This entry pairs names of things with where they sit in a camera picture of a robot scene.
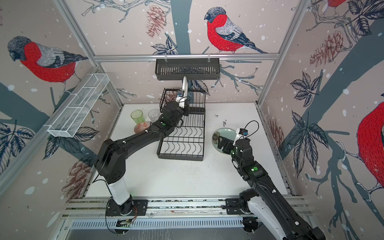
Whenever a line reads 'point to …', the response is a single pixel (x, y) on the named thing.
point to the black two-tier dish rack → (187, 141)
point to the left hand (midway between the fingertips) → (185, 98)
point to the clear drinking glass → (154, 115)
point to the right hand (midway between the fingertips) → (223, 140)
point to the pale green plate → (225, 132)
